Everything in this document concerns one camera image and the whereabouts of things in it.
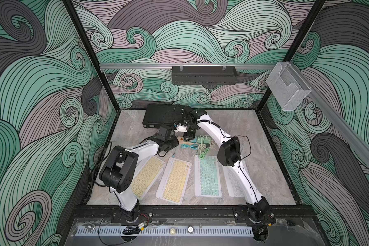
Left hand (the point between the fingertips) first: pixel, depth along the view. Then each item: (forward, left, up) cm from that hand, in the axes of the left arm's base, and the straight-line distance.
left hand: (178, 140), depth 93 cm
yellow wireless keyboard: (-18, +18, -7) cm, 27 cm away
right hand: (+4, -4, -2) cm, 6 cm away
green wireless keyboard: (-21, -17, -8) cm, 28 cm away
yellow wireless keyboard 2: (-24, +2, -7) cm, 25 cm away
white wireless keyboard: (-27, -31, -7) cm, 42 cm away
